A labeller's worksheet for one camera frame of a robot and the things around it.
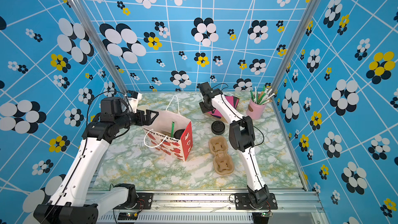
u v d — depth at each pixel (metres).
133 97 0.62
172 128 0.80
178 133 0.81
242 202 0.72
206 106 0.85
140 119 0.62
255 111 0.98
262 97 0.92
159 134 0.70
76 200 0.38
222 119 1.02
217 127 0.96
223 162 0.84
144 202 0.72
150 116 0.64
